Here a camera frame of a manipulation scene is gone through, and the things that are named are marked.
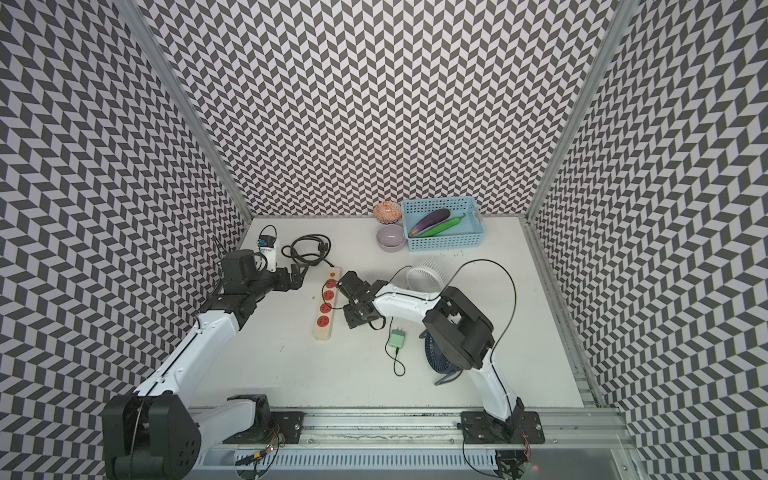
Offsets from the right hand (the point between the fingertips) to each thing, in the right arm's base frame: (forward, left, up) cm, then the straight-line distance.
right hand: (358, 319), depth 92 cm
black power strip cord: (+23, +19, +1) cm, 30 cm away
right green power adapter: (-6, -12, 0) cm, 14 cm away
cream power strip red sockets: (-1, +10, +3) cm, 10 cm away
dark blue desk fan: (-14, -23, +5) cm, 28 cm away
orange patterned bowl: (+45, -8, +2) cm, 46 cm away
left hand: (+8, +18, +17) cm, 26 cm away
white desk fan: (+9, -21, +7) cm, 24 cm away
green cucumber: (+35, -29, +3) cm, 45 cm away
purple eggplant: (+38, -25, +5) cm, 45 cm away
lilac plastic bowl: (+31, -10, +3) cm, 32 cm away
